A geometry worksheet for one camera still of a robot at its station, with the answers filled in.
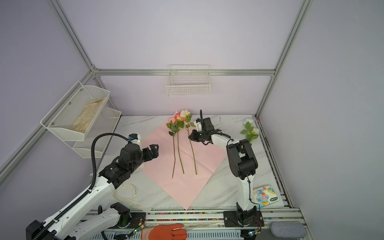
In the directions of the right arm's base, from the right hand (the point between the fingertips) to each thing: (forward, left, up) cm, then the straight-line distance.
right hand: (187, 136), depth 97 cm
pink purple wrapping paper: (-15, +1, -11) cm, 19 cm away
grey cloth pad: (-50, -51, -7) cm, 72 cm away
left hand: (-17, +18, +11) cm, 27 cm away
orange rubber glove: (-52, +8, -8) cm, 53 cm away
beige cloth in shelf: (-6, +53, +22) cm, 58 cm away
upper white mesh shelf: (-5, +58, +24) cm, 63 cm away
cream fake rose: (+18, +2, +2) cm, 18 cm away
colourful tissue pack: (-36, -42, -5) cm, 55 cm away
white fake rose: (+9, -46, -7) cm, 48 cm away
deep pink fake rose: (+16, +8, -5) cm, 18 cm away
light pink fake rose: (+12, +11, -4) cm, 17 cm away
